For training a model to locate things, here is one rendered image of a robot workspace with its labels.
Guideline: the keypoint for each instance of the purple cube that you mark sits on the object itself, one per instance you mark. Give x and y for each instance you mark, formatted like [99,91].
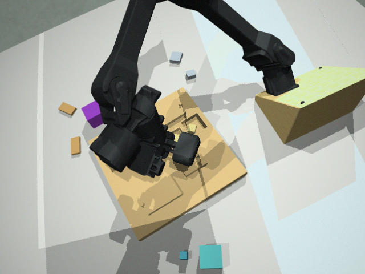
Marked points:
[92,114]

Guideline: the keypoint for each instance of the small teal block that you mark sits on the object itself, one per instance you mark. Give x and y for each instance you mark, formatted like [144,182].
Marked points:
[183,255]

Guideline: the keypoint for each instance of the large teal square block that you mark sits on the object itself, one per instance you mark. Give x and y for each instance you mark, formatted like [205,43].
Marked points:
[210,257]

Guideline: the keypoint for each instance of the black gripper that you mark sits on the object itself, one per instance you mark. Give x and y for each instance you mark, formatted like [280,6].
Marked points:
[184,150]

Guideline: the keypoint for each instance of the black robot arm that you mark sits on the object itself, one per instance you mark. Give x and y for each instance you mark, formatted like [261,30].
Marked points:
[118,145]

